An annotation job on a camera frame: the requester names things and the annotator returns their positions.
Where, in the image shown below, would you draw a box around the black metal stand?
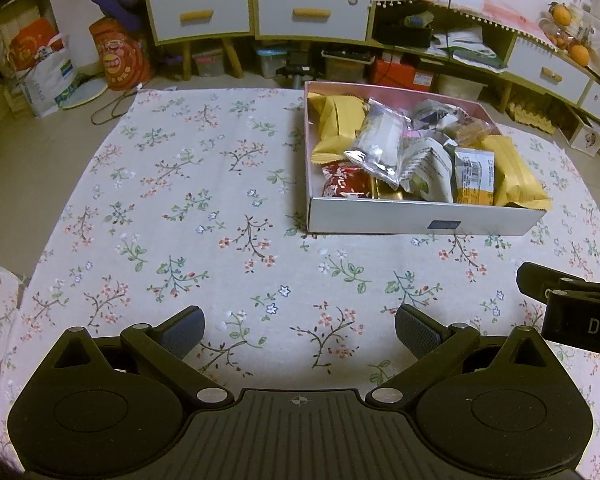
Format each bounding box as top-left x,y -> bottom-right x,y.
280,52 -> 311,88

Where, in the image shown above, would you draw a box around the flat black item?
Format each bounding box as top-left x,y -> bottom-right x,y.
322,49 -> 371,63

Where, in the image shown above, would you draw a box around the wooden cabinet with white drawers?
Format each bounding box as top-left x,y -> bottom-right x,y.
140,0 -> 600,131

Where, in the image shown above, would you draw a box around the red printed sack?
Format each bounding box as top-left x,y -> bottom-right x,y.
89,17 -> 153,92

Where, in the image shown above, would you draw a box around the clear packet with white roll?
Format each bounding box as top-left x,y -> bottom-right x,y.
344,99 -> 415,189

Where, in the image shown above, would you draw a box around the floral tablecloth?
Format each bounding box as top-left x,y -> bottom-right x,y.
17,87 -> 600,480

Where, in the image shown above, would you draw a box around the large yellow snack packet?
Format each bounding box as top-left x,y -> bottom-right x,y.
480,135 -> 554,211

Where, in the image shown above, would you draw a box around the red paper bag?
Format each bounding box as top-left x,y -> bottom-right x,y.
7,17 -> 61,66

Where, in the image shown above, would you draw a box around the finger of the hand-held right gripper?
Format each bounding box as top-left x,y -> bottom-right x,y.
516,261 -> 600,304

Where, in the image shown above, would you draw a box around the white round base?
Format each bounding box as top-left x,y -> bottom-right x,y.
62,77 -> 110,110

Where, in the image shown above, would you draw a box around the white drawer with wooden handle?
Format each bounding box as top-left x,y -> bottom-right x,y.
580,80 -> 600,128
256,0 -> 372,41
150,0 -> 253,43
506,35 -> 592,95

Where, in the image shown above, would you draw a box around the clear storage box blue lid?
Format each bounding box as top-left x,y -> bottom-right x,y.
254,47 -> 291,78

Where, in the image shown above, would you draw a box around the yellow corrugated tray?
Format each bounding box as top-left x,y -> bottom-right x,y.
507,100 -> 563,133

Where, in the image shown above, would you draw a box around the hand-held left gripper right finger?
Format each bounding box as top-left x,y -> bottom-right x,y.
365,303 -> 553,407

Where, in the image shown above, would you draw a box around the white shopping bag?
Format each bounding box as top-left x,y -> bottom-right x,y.
22,35 -> 78,118

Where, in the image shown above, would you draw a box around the white box with picture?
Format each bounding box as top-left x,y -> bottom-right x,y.
570,120 -> 600,156

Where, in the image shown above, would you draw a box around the oranges on stand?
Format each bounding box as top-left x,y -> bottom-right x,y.
537,2 -> 593,66

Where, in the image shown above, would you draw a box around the black device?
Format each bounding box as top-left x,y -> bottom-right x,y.
372,10 -> 433,50

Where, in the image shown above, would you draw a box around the clear box with yellow contents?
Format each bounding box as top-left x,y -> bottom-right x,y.
325,58 -> 371,83

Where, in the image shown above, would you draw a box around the olive yellow labelled packet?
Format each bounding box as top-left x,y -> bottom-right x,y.
452,147 -> 497,207

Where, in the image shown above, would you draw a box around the clear packet of brown biscuits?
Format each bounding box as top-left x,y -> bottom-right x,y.
442,114 -> 492,150

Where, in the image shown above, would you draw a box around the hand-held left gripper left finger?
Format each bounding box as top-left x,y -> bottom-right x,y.
47,305 -> 235,408

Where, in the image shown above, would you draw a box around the white patterned packet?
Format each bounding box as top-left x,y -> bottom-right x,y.
411,99 -> 462,132

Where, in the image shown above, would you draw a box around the white packet with black text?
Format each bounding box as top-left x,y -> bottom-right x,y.
396,136 -> 456,204

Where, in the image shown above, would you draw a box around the red box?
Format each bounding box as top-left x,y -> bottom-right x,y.
372,57 -> 437,88

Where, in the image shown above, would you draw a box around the red cartoon snack packet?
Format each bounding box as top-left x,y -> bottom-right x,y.
321,161 -> 377,199

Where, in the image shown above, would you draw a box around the stack of papers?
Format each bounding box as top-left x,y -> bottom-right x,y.
430,25 -> 508,68

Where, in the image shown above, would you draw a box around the cluttered storage shelf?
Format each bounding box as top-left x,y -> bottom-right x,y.
0,0 -> 46,121

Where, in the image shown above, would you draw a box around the pink cardboard box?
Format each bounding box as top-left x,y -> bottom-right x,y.
302,80 -> 554,237

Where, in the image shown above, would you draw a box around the small clear storage box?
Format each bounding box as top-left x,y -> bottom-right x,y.
192,49 -> 227,77

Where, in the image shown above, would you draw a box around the black floor cable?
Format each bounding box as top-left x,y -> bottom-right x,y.
90,87 -> 138,126

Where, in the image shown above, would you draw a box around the beige plastic tub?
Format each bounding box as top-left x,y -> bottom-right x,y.
437,74 -> 486,101

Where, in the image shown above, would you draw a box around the yellow packet with zigzag edge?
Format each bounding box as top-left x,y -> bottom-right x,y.
307,94 -> 369,167

